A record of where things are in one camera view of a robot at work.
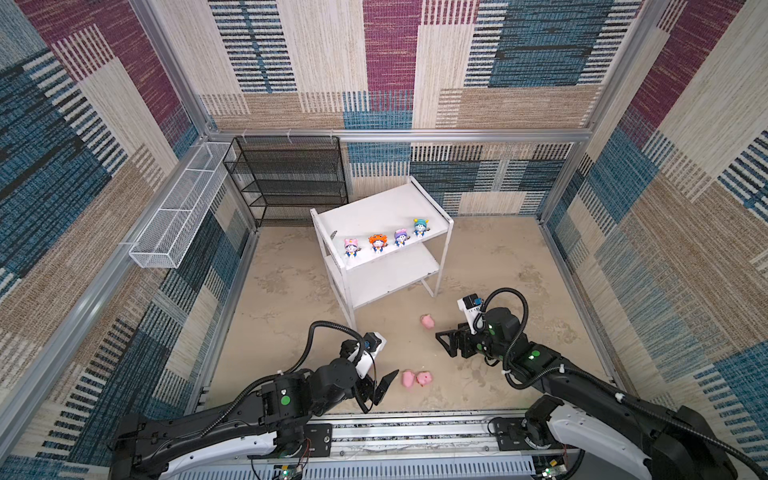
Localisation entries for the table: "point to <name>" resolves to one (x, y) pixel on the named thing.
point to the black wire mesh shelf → (284, 177)
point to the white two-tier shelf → (369, 276)
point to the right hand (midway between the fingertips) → (449, 336)
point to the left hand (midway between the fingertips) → (384, 356)
